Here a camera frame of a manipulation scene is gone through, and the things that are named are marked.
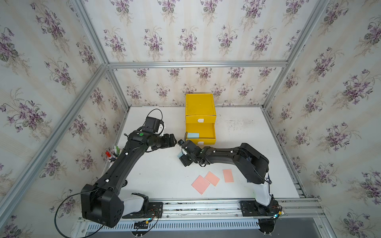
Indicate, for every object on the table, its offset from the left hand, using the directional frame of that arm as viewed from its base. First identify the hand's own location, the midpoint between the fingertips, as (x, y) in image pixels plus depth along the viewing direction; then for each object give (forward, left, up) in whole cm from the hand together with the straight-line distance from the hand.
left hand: (172, 143), depth 79 cm
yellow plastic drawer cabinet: (+16, -16, +2) cm, 23 cm away
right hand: (+1, -8, -18) cm, 20 cm away
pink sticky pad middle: (-13, -23, -18) cm, 32 cm away
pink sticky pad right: (-12, -32, -16) cm, 38 cm away
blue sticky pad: (+11, -12, -8) cm, 18 cm away
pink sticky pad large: (-16, -16, -18) cm, 29 cm away
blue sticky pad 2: (-2, -4, -9) cm, 10 cm away
